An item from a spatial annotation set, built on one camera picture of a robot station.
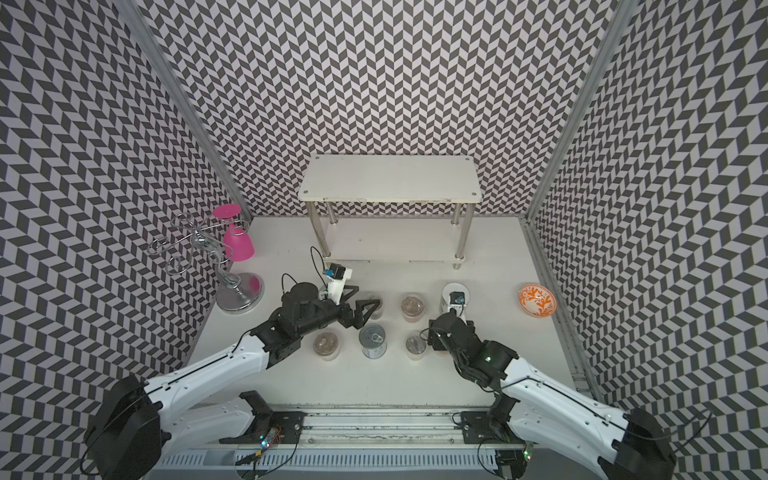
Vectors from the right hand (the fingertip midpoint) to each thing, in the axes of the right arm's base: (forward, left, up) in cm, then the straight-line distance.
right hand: (443, 328), depth 81 cm
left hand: (+4, +20, +9) cm, 22 cm away
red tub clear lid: (+8, +8, -3) cm, 12 cm away
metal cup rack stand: (+15, +65, -6) cm, 67 cm away
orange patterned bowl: (+12, -32, -7) cm, 35 cm away
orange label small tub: (-4, +8, -3) cm, 9 cm away
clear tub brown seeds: (0, +17, +10) cm, 20 cm away
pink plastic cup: (+24, +62, +8) cm, 67 cm away
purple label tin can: (-2, +19, -1) cm, 20 cm away
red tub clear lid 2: (-4, +32, -2) cm, 32 cm away
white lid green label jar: (+12, -4, +1) cm, 13 cm away
